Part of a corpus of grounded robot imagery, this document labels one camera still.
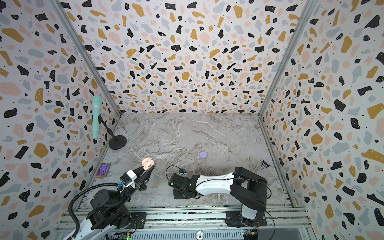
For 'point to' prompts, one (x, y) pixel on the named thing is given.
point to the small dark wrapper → (264, 165)
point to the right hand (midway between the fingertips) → (174, 193)
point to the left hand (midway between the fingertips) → (151, 163)
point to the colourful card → (103, 169)
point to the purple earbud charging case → (203, 154)
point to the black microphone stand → (119, 142)
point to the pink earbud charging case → (147, 163)
